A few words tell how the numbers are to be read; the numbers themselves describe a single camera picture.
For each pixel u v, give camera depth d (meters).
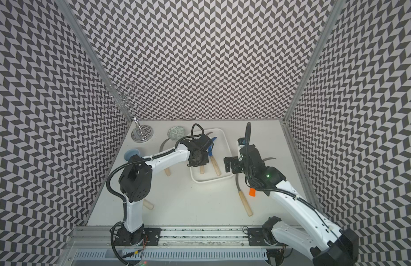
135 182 0.49
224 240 0.73
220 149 1.02
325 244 0.38
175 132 1.11
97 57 0.88
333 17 0.69
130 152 0.94
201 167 0.89
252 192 0.86
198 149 0.68
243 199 0.84
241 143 0.65
